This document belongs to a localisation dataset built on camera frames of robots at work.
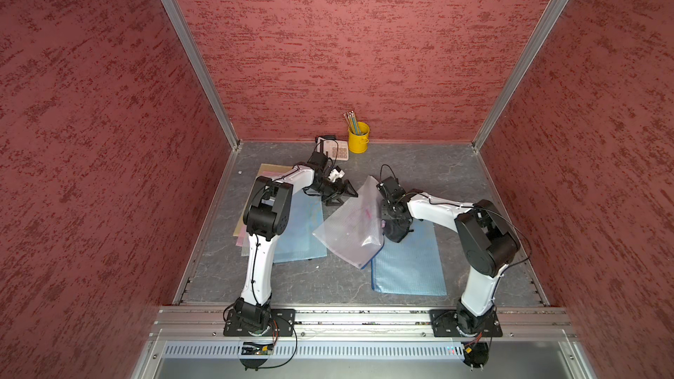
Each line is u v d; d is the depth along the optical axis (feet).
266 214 1.93
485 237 1.62
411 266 2.80
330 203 3.16
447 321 2.43
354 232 3.07
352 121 3.61
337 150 3.86
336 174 3.20
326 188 2.93
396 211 2.33
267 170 3.61
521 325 2.52
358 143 3.71
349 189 3.07
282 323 2.38
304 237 3.02
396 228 2.99
